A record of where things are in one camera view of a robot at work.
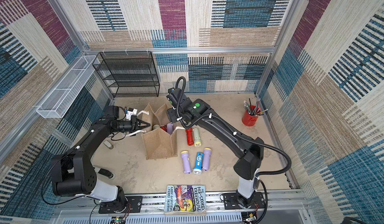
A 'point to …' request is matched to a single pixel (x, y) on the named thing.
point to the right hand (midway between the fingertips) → (179, 113)
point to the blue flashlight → (199, 160)
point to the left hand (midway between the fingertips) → (150, 125)
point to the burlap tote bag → (158, 143)
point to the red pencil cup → (250, 116)
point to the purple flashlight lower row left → (186, 161)
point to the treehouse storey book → (187, 199)
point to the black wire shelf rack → (128, 73)
